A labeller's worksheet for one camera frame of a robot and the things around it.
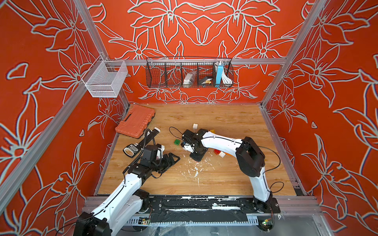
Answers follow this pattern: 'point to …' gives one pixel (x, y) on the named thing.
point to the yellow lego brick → (212, 131)
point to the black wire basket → (185, 72)
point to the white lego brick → (195, 126)
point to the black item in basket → (205, 80)
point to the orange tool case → (136, 122)
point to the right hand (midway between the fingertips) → (194, 158)
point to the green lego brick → (176, 141)
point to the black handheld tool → (132, 150)
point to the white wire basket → (105, 78)
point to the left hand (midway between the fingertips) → (176, 160)
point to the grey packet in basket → (188, 79)
